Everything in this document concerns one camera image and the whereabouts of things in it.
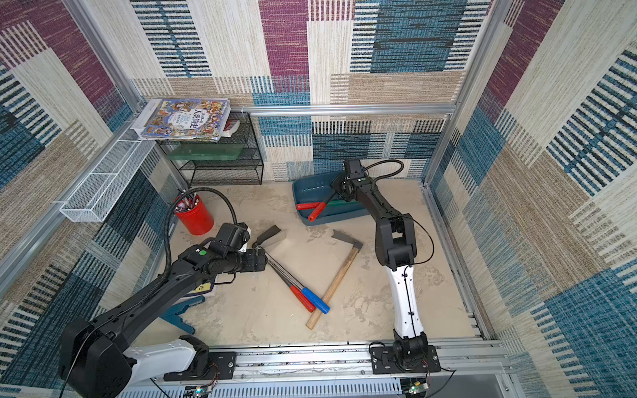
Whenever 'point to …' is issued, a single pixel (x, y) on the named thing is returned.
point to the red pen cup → (193, 215)
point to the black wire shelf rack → (246, 171)
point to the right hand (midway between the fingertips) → (338, 188)
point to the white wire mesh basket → (99, 192)
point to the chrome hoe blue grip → (311, 296)
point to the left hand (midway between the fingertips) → (257, 260)
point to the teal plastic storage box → (320, 189)
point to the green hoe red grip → (310, 206)
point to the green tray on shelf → (206, 152)
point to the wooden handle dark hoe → (356, 246)
